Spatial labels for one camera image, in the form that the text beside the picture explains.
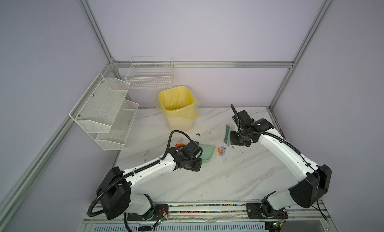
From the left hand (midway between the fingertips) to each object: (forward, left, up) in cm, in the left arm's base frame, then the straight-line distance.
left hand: (197, 167), depth 79 cm
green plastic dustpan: (+12, -6, -4) cm, 14 cm away
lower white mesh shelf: (+17, +50, 0) cm, 53 cm away
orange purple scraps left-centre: (0, +8, +21) cm, 22 cm away
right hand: (+11, -18, +10) cm, 24 cm away
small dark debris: (+28, -1, -9) cm, 29 cm away
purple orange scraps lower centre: (+15, -16, -8) cm, 23 cm away
